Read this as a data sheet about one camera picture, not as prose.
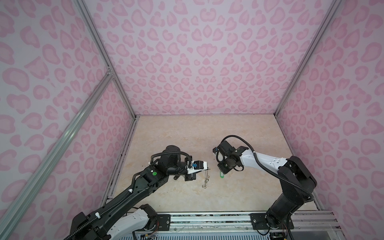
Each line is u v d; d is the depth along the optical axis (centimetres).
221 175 88
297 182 45
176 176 88
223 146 72
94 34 76
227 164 76
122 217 46
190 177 59
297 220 74
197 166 55
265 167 47
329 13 72
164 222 73
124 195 46
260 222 72
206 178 71
